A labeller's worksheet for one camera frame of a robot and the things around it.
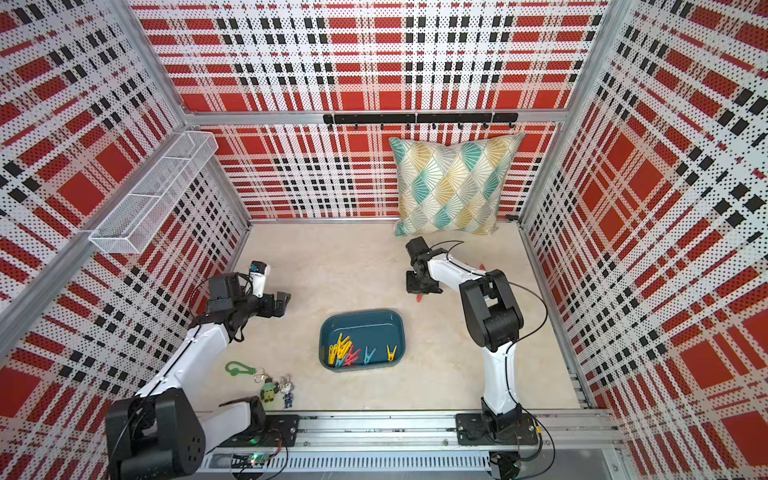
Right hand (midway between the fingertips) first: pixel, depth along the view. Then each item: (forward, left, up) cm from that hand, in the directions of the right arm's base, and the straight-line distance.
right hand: (421, 286), depth 99 cm
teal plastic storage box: (-18, +19, -2) cm, 26 cm away
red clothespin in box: (-23, +21, -1) cm, 31 cm away
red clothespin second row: (-4, +1, 0) cm, 4 cm away
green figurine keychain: (-32, +42, +1) cm, 53 cm away
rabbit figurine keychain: (-32, +37, +1) cm, 49 cm away
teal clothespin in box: (-23, +16, -1) cm, 28 cm away
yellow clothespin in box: (-21, +24, 0) cm, 32 cm away
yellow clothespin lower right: (-22, +10, -1) cm, 24 cm away
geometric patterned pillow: (+21, -10, +24) cm, 33 cm away
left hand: (-7, +43, +9) cm, 45 cm away
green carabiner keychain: (-27, +54, -1) cm, 60 cm away
